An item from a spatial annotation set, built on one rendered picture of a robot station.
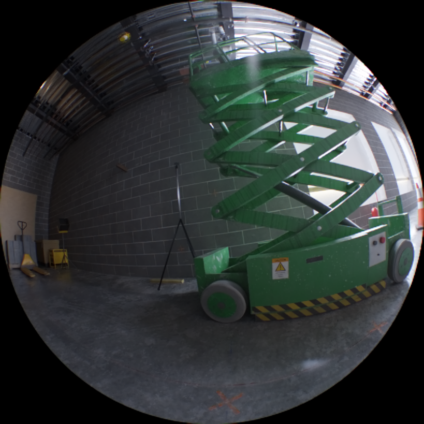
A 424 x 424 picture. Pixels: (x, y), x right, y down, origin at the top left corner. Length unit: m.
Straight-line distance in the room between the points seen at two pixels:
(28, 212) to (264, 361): 6.79
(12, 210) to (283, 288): 6.85
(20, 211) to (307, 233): 7.02
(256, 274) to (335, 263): 0.46
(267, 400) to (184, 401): 0.29
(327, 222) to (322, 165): 0.40
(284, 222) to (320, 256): 0.34
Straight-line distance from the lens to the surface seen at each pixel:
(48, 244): 5.27
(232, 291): 0.91
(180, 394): 0.72
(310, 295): 0.92
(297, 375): 0.73
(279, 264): 0.81
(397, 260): 1.27
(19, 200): 6.64
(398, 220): 1.53
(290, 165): 1.04
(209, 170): 2.32
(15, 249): 5.16
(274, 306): 0.92
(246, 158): 1.13
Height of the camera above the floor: 0.61
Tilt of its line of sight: 9 degrees up
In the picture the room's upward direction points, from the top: 8 degrees counter-clockwise
